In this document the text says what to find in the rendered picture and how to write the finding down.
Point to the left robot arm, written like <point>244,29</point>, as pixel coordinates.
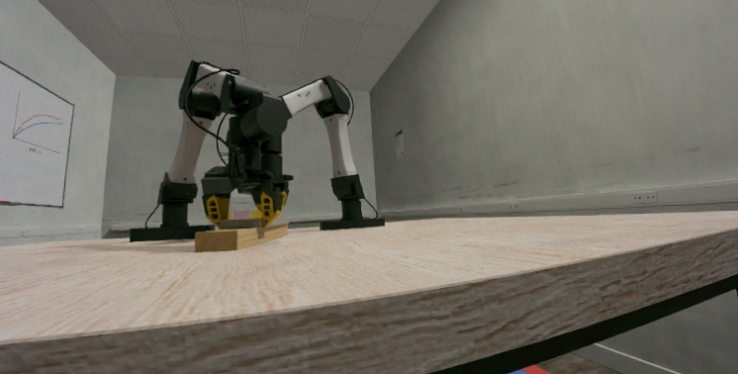
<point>334,110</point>

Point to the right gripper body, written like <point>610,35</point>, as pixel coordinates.
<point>263,177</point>

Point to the light wooden beam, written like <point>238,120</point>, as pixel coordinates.
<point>230,240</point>

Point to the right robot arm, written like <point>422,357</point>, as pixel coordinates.
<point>258,117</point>

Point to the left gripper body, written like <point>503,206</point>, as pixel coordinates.
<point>273,163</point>

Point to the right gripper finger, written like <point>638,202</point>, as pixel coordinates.
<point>265,207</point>
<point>218,211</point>

